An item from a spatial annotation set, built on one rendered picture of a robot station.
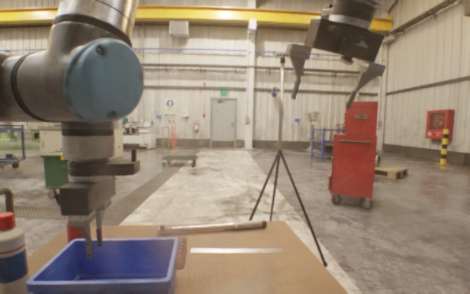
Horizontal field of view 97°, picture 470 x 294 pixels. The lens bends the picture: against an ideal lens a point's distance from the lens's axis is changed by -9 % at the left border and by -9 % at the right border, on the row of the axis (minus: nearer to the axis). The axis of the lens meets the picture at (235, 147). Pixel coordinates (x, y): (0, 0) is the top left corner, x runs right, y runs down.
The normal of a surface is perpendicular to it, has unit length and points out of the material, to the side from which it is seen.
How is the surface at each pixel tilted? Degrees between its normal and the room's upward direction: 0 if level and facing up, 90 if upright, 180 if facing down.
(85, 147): 90
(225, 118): 90
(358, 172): 90
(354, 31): 114
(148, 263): 90
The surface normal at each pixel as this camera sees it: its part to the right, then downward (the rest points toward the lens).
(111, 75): 0.95, 0.13
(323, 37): 0.07, 0.48
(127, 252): 0.15, 0.09
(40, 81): -0.27, 0.13
